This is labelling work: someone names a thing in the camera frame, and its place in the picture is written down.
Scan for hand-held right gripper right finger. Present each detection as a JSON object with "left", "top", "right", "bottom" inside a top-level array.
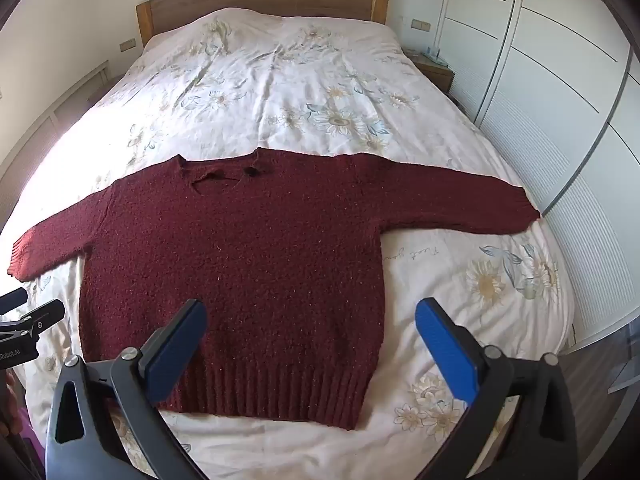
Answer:
[{"left": 415, "top": 297, "right": 581, "bottom": 480}]

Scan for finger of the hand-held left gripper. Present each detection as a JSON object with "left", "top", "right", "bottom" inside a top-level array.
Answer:
[
  {"left": 0, "top": 300, "right": 66, "bottom": 345},
  {"left": 0, "top": 287, "right": 29, "bottom": 314}
]

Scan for person's left hand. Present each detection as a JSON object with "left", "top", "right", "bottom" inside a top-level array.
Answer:
[{"left": 0, "top": 371, "right": 24, "bottom": 440}]

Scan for floral white duvet cover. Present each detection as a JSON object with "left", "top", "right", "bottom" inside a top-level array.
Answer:
[{"left": 10, "top": 7, "right": 576, "bottom": 480}]

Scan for dark red knit sweater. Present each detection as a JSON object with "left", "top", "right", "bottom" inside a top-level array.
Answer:
[{"left": 7, "top": 150, "right": 542, "bottom": 431}]

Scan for wooden nightstand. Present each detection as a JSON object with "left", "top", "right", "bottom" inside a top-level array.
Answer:
[{"left": 402, "top": 47, "right": 456, "bottom": 95}]

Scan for white sliding door wardrobe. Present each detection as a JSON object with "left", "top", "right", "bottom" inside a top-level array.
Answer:
[{"left": 434, "top": 0, "right": 640, "bottom": 311}]

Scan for small items on nightstand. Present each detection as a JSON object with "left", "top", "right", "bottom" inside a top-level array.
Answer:
[{"left": 419, "top": 46, "right": 451, "bottom": 67}]

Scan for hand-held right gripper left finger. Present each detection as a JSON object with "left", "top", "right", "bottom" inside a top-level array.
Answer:
[{"left": 45, "top": 299, "right": 208, "bottom": 480}]

